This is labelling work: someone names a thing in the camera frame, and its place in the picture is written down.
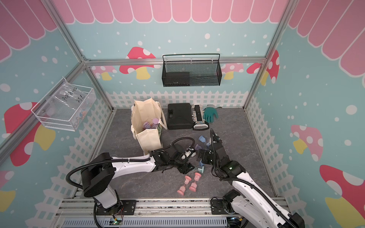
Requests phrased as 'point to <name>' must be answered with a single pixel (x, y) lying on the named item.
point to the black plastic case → (179, 116)
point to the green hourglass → (201, 169)
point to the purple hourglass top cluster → (146, 125)
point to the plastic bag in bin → (68, 107)
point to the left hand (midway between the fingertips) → (190, 166)
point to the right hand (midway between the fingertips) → (202, 152)
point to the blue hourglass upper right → (202, 138)
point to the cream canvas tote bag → (147, 116)
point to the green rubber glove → (209, 113)
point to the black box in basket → (177, 79)
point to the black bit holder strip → (198, 116)
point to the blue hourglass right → (201, 164)
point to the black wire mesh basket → (191, 73)
